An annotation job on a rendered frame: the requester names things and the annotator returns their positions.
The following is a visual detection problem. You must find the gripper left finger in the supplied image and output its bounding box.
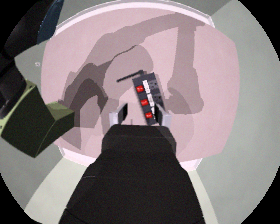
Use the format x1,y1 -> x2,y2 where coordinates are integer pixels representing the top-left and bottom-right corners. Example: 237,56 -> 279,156
109,103 -> 128,127

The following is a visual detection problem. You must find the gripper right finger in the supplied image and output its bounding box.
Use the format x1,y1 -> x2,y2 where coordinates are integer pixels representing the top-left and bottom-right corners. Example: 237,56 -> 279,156
154,104 -> 172,130

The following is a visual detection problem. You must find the black power strip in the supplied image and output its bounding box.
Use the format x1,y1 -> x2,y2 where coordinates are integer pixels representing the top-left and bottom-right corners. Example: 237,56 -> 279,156
116,69 -> 165,126

